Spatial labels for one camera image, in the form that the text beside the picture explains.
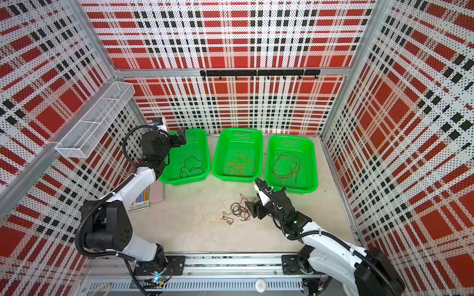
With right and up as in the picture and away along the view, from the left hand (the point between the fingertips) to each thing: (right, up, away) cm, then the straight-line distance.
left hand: (177, 128), depth 85 cm
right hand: (+36, -32, -4) cm, 48 cm away
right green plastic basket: (+67, -7, +29) cm, 74 cm away
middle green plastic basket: (+27, -13, +29) cm, 42 cm away
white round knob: (+38, -62, -16) cm, 75 cm away
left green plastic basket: (+1, -7, +29) cm, 30 cm away
